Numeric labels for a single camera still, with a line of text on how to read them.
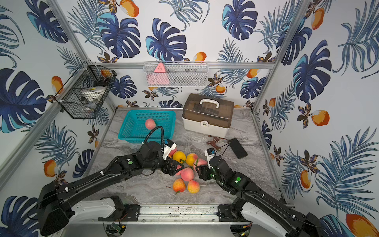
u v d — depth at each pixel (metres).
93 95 0.80
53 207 0.38
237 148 0.96
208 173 0.68
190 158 0.88
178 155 0.88
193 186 0.78
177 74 0.93
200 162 0.77
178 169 0.68
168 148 0.67
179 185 0.78
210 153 0.69
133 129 1.07
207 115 0.90
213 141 1.00
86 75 0.94
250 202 0.50
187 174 0.80
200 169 0.72
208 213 0.75
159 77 0.90
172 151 0.68
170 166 0.65
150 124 1.03
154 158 0.60
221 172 0.58
